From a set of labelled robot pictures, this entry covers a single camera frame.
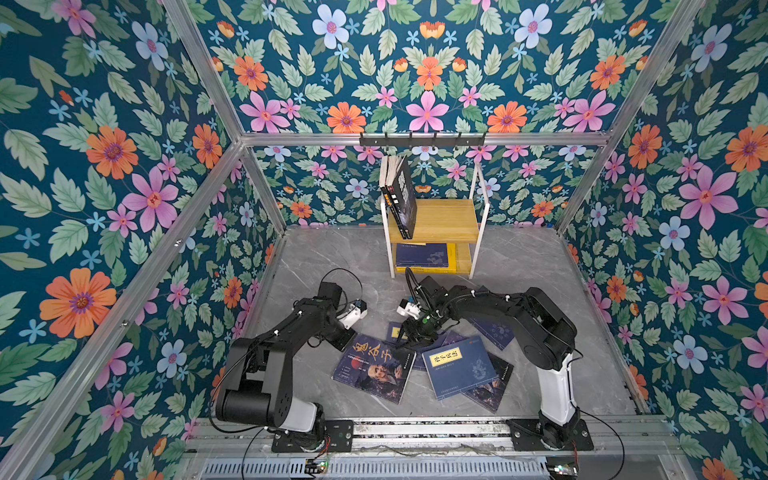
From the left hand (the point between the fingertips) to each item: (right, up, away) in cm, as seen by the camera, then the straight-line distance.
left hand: (352, 333), depth 88 cm
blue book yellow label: (+25, +23, +14) cm, 37 cm away
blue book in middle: (+13, 0, +1) cm, 13 cm away
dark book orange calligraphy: (+7, -8, -4) cm, 12 cm away
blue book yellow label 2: (+31, -8, -6) cm, 32 cm away
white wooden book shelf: (+31, +35, +11) cm, 48 cm away
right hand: (+15, -2, -3) cm, 15 cm away
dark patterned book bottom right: (+39, -14, -8) cm, 42 cm away
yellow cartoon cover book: (+32, +19, +13) cm, 39 cm away
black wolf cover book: (+15, +42, -6) cm, 45 cm away
